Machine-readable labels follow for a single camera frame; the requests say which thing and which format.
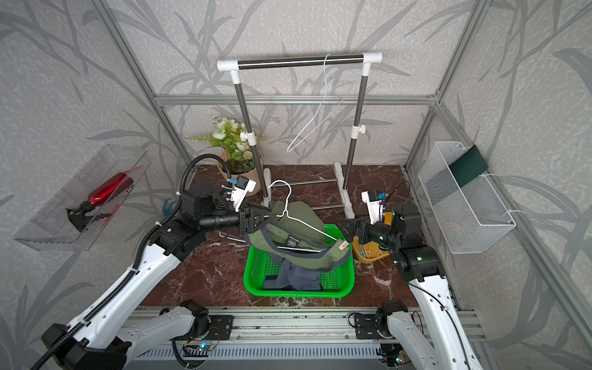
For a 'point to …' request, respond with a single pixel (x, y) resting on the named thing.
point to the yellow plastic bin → (369, 252)
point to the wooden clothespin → (344, 245)
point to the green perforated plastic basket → (338, 282)
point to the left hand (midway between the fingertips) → (271, 216)
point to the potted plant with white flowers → (236, 153)
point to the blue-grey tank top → (293, 278)
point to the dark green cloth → (469, 166)
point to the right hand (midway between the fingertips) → (346, 218)
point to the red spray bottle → (109, 188)
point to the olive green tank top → (297, 237)
